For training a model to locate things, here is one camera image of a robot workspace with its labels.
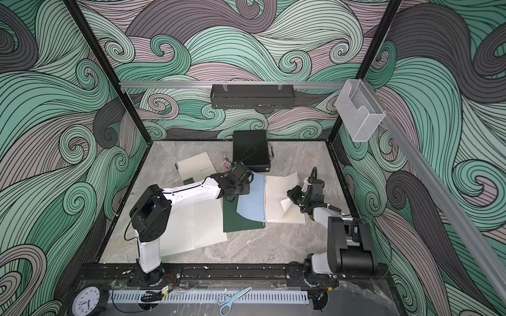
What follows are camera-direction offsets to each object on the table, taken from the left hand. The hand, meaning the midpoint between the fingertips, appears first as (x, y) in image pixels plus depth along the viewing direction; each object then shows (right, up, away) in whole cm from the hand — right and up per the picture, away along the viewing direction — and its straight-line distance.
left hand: (246, 184), depth 90 cm
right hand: (+19, -3, +2) cm, 19 cm away
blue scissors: (-6, -38, -22) cm, 45 cm away
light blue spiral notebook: (+11, -9, +2) cm, 14 cm away
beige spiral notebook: (-27, +7, +18) cm, 33 cm away
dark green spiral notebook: (-6, -17, -1) cm, 18 cm away
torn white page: (-17, -18, -2) cm, 25 cm away
